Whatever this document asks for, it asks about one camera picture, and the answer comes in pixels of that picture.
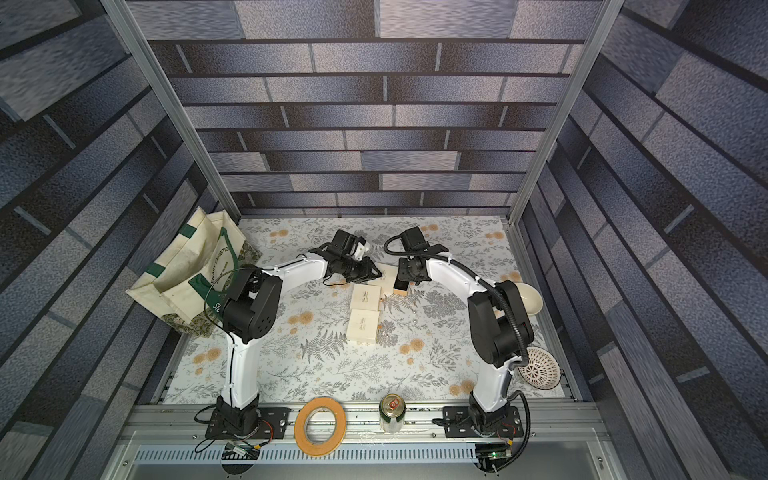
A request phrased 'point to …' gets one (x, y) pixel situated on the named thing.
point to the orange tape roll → (314, 449)
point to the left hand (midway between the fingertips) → (380, 272)
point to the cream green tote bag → (187, 284)
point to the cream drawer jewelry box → (363, 326)
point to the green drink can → (392, 409)
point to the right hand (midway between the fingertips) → (407, 271)
